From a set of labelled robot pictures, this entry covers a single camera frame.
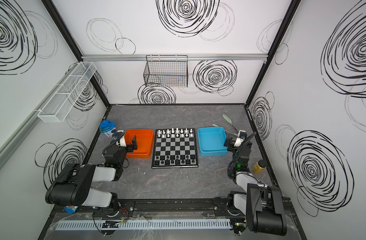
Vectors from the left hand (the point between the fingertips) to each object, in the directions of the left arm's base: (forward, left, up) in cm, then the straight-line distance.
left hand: (128, 135), depth 89 cm
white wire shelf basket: (+7, +29, +23) cm, 38 cm away
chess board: (-3, -28, -9) cm, 30 cm away
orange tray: (+2, -8, -9) cm, 12 cm away
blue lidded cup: (+6, +16, 0) cm, 17 cm away
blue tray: (+6, -52, -13) cm, 54 cm away
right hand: (0, -63, +3) cm, 63 cm away
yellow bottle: (-15, -75, -4) cm, 77 cm away
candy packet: (-38, +21, -10) cm, 45 cm away
